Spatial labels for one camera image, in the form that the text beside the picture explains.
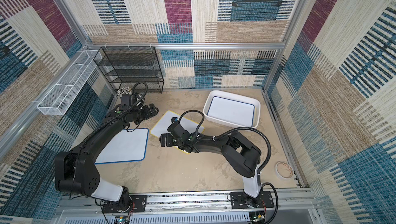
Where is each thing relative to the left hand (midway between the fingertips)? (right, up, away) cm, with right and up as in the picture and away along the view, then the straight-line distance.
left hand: (153, 112), depth 88 cm
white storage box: (+47, +10, +21) cm, 53 cm away
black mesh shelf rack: (-25, +30, +20) cm, 44 cm away
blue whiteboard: (+48, 0, +18) cm, 51 cm away
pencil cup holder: (-20, +13, +8) cm, 25 cm away
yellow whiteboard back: (0, -10, +17) cm, 20 cm away
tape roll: (+71, -31, -4) cm, 77 cm away
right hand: (+9, -16, +1) cm, 18 cm away
